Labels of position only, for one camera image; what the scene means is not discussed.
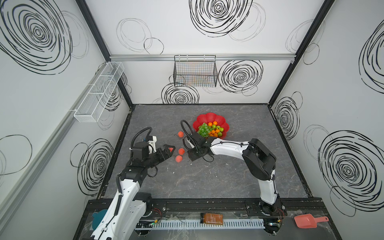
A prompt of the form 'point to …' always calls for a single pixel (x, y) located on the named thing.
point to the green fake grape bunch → (204, 130)
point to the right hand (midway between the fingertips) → (190, 155)
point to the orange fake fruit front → (210, 124)
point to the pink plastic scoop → (308, 221)
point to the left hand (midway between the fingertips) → (171, 150)
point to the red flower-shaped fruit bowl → (210, 117)
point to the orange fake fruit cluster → (215, 135)
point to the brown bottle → (211, 218)
